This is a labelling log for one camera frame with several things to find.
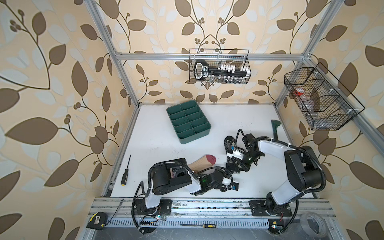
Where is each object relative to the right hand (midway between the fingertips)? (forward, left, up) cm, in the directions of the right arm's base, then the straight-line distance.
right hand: (238, 171), depth 86 cm
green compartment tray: (+33, +28, +6) cm, 44 cm away
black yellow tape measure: (-22, +71, +3) cm, 74 cm away
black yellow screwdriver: (-2, +65, +1) cm, 65 cm away
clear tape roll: (-26, -31, 0) cm, 40 cm away
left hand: (-1, +5, +1) cm, 5 cm away
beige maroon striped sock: (+6, +21, 0) cm, 21 cm away
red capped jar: (+31, -33, +33) cm, 56 cm away
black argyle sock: (+3, +3, +3) cm, 5 cm away
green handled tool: (+33, -34, +1) cm, 47 cm away
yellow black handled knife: (-25, +21, 0) cm, 32 cm away
